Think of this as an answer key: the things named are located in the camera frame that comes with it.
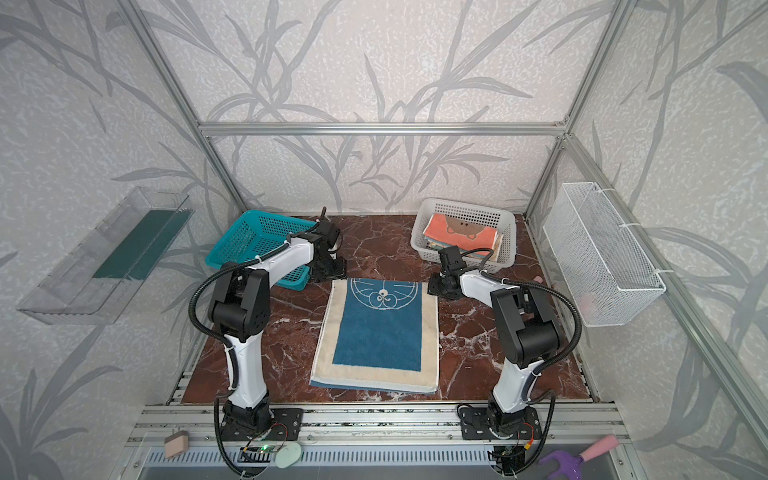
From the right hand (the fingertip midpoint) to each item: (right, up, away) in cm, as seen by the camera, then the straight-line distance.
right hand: (434, 279), depth 99 cm
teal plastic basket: (-66, +15, +13) cm, 69 cm away
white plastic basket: (+29, +21, +13) cm, 38 cm away
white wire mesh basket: (+32, +6, -38) cm, 50 cm away
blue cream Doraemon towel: (-18, -16, -10) cm, 26 cm away
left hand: (-30, +4, 0) cm, 31 cm away
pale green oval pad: (-37, -37, -30) cm, 61 cm away
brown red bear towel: (+2, +18, +12) cm, 22 cm away
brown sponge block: (-65, -36, -28) cm, 79 cm away
